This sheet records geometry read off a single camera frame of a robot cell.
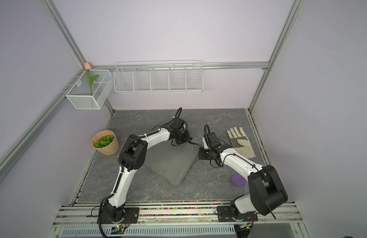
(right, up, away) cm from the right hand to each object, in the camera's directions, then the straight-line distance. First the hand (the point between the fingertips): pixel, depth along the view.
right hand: (200, 153), depth 89 cm
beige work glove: (+28, +4, +10) cm, 30 cm away
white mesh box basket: (-64, +32, -12) cm, 73 cm away
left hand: (-5, +7, +11) cm, 14 cm away
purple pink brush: (+21, -15, -4) cm, 26 cm away
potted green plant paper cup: (-56, +6, -2) cm, 57 cm away
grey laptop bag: (-18, -5, -2) cm, 19 cm away
